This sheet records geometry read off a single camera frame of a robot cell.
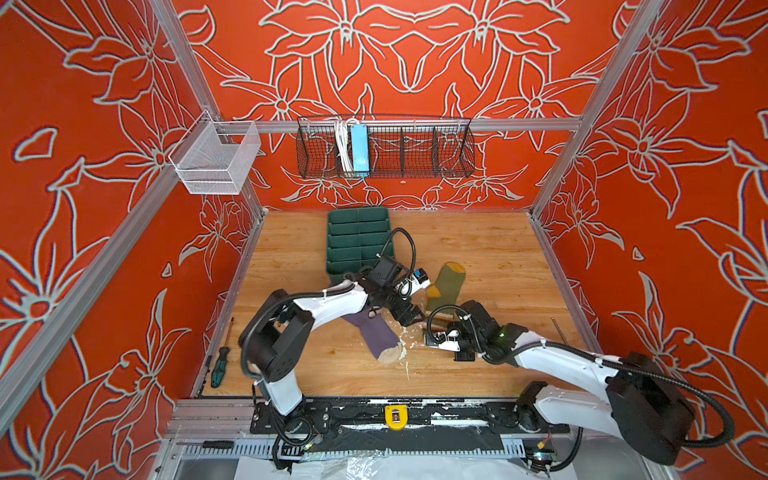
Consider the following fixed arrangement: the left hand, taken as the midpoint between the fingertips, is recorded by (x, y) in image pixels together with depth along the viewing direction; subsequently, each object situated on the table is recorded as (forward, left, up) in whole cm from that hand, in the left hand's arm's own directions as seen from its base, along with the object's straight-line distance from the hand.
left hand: (417, 305), depth 86 cm
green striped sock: (+11, -11, -7) cm, 17 cm away
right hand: (-6, -7, -6) cm, 11 cm away
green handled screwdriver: (-19, +54, -5) cm, 57 cm away
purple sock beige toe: (-6, +11, -8) cm, 15 cm away
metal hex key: (-2, -43, -7) cm, 44 cm away
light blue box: (+38, +19, +27) cm, 50 cm away
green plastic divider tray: (+26, +21, -1) cm, 33 cm away
